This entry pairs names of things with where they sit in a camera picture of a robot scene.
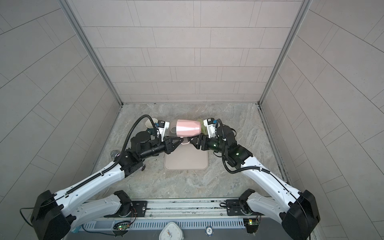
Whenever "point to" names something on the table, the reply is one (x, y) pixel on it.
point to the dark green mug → (151, 129)
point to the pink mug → (188, 128)
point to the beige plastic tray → (186, 157)
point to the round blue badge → (209, 231)
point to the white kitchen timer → (171, 231)
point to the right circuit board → (251, 224)
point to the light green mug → (204, 129)
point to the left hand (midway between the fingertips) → (186, 140)
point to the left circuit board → (122, 225)
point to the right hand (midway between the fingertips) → (192, 140)
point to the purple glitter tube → (115, 154)
